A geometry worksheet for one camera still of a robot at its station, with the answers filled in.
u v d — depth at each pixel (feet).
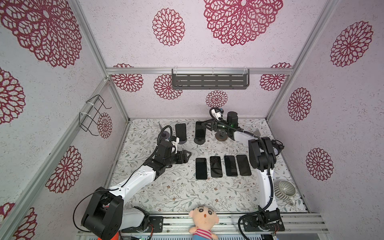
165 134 3.62
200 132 3.30
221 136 3.45
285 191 2.74
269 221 2.13
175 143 2.50
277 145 3.11
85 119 2.39
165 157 2.10
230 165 3.12
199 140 3.48
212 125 2.95
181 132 3.22
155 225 2.40
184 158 2.45
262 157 2.02
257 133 3.25
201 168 3.12
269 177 2.05
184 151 2.48
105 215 1.33
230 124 2.81
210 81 3.25
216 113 2.96
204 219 2.24
